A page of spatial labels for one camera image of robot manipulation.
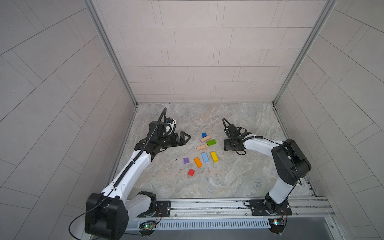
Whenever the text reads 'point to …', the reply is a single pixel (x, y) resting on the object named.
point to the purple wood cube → (186, 160)
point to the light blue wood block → (205, 157)
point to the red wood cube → (191, 172)
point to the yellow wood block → (214, 157)
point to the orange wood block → (198, 162)
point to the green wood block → (211, 142)
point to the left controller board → (147, 226)
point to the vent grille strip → (212, 224)
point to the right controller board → (277, 225)
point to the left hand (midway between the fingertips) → (188, 136)
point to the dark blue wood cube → (204, 135)
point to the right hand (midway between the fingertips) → (228, 146)
